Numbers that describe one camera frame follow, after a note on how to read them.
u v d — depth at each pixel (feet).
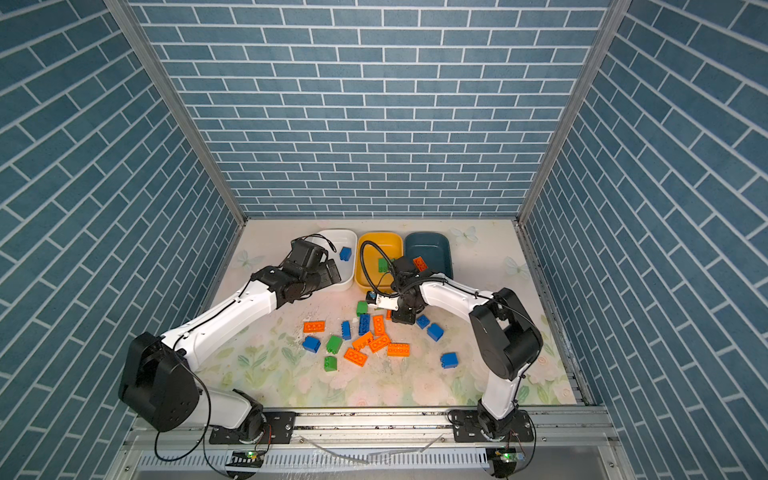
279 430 2.42
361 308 3.06
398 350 2.79
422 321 2.99
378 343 2.87
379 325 2.99
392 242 3.45
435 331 2.96
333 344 2.92
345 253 3.56
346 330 2.98
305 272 2.15
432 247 3.60
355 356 2.79
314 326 2.99
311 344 2.85
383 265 3.43
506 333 1.58
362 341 2.85
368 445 2.38
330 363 2.71
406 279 2.40
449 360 2.82
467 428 2.40
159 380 1.33
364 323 2.99
